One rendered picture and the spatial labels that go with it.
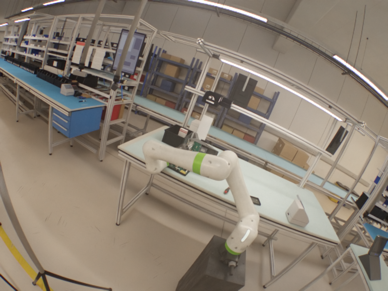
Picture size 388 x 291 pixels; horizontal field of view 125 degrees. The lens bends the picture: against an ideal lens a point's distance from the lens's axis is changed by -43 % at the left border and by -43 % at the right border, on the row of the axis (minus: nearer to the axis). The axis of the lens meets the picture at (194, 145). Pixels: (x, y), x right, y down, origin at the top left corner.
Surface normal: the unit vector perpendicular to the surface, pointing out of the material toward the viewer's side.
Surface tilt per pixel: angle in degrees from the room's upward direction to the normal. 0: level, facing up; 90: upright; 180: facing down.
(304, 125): 90
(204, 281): 90
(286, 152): 90
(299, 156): 90
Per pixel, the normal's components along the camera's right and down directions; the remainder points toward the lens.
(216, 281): -0.22, 0.29
